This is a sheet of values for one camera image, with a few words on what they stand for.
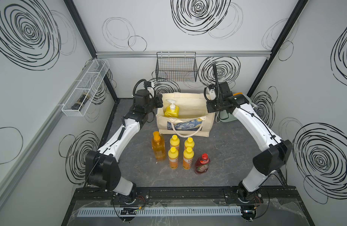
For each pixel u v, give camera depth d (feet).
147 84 2.20
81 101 2.19
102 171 1.38
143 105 1.99
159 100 2.29
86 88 2.57
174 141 2.40
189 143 2.34
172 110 2.79
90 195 2.45
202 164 2.33
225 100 1.92
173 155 2.26
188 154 2.23
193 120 2.71
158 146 2.53
